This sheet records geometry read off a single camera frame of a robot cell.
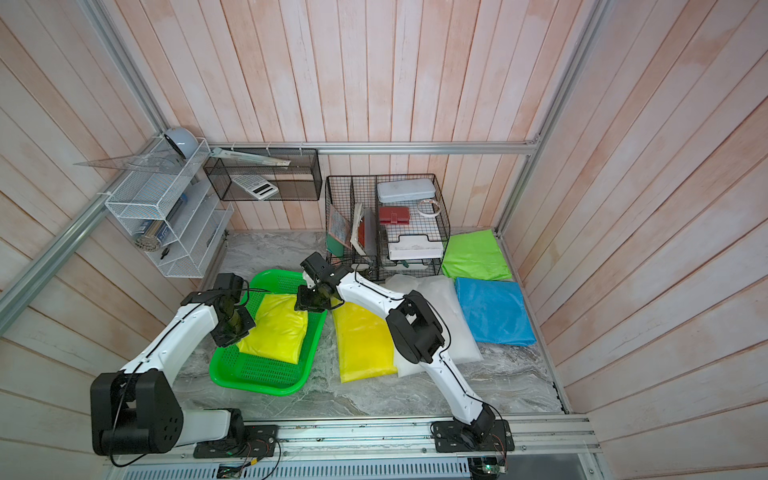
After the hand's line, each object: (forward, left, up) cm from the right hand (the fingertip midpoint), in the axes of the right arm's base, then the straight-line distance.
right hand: (296, 308), depth 91 cm
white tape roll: (+33, -42, +13) cm, 55 cm away
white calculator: (+35, +16, +20) cm, 44 cm away
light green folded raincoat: (+27, -61, -5) cm, 67 cm away
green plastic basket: (-18, +9, -6) cm, 21 cm away
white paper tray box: (+16, -37, +11) cm, 41 cm away
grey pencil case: (+39, -34, +16) cm, 54 cm away
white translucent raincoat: (+9, -46, -4) cm, 47 cm away
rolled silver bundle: (+7, +33, +26) cm, 43 cm away
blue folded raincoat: (+4, -64, -6) cm, 64 cm away
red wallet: (+26, -30, +16) cm, 43 cm away
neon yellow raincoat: (-8, +3, +2) cm, 9 cm away
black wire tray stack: (+23, -32, +13) cm, 42 cm away
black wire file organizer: (+33, -18, +5) cm, 38 cm away
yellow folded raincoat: (-8, -21, -5) cm, 23 cm away
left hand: (-10, +13, +1) cm, 16 cm away
